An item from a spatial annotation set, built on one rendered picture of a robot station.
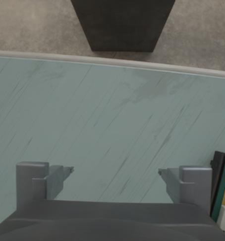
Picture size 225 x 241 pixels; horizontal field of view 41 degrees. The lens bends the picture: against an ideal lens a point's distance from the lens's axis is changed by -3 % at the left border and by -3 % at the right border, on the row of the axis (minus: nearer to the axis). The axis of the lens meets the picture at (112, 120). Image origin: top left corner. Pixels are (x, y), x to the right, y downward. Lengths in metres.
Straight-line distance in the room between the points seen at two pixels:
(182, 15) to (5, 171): 1.15
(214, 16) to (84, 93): 1.15
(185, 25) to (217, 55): 0.18
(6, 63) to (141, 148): 0.10
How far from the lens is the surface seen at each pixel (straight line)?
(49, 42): 1.27
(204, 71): 0.20
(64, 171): 0.16
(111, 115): 0.19
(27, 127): 0.20
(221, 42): 1.30
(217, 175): 0.19
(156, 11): 0.79
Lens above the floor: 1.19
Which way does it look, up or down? 88 degrees down
